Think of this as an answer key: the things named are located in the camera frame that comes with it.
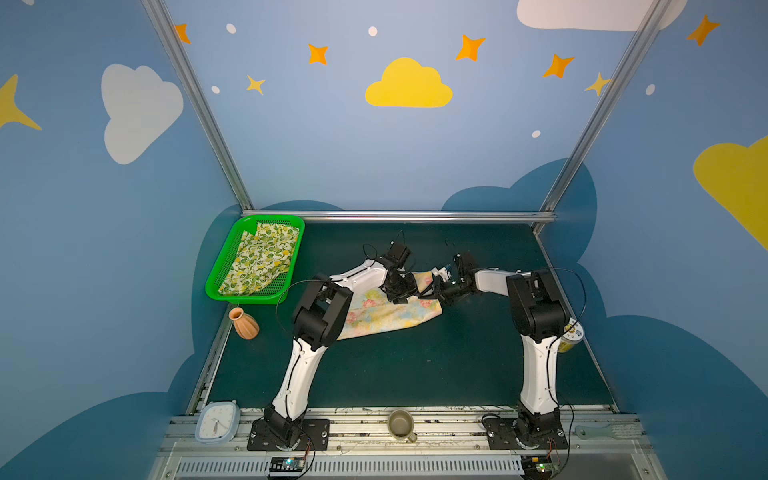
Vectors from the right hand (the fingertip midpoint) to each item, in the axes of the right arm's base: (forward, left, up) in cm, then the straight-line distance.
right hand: (424, 296), depth 100 cm
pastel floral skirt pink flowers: (-7, +17, +1) cm, 19 cm away
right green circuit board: (-46, -27, -2) cm, 53 cm away
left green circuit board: (-49, +33, 0) cm, 60 cm away
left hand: (-1, 0, +3) cm, 3 cm away
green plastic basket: (-7, +47, +10) cm, 48 cm away
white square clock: (-42, +52, +3) cm, 67 cm away
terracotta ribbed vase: (-18, +53, +9) cm, 56 cm away
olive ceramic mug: (-39, +6, 0) cm, 40 cm away
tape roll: (-15, -42, +7) cm, 45 cm away
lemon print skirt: (+10, +59, +4) cm, 60 cm away
